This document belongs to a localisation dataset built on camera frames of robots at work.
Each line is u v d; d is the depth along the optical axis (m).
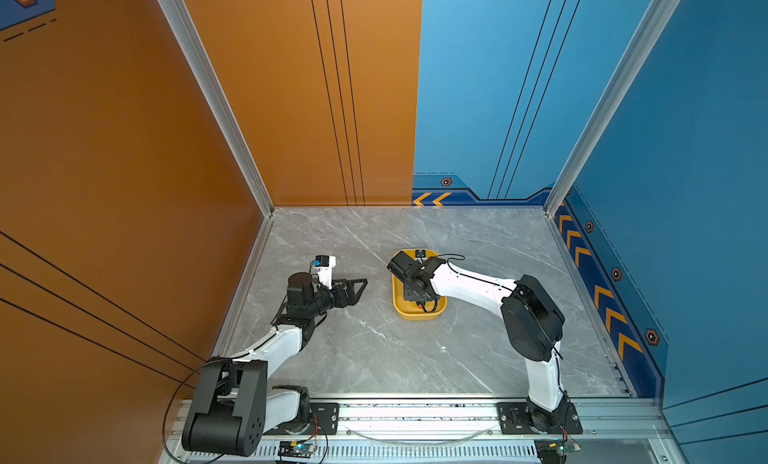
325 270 0.79
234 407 0.42
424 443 0.71
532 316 0.50
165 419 0.43
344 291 0.77
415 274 0.68
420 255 0.84
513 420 0.72
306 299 0.68
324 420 0.74
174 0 0.70
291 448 0.71
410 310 0.91
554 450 0.70
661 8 0.71
